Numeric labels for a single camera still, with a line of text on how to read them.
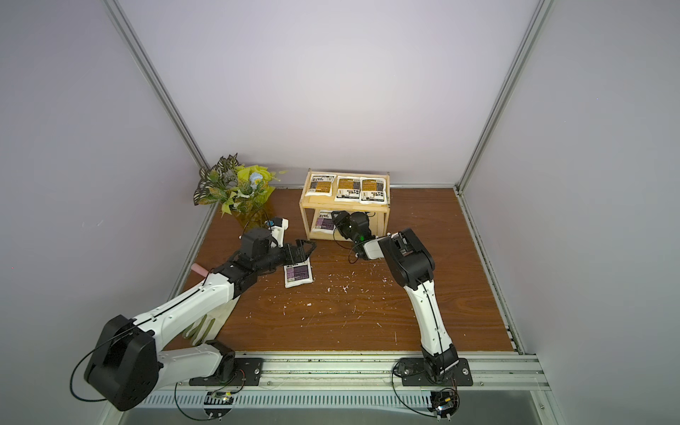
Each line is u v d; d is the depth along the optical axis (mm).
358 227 836
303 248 737
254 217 1036
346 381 727
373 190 884
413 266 590
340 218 951
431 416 669
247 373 728
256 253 636
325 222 1038
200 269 921
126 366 401
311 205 875
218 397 713
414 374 724
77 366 403
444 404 704
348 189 900
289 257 725
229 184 982
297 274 922
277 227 747
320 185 902
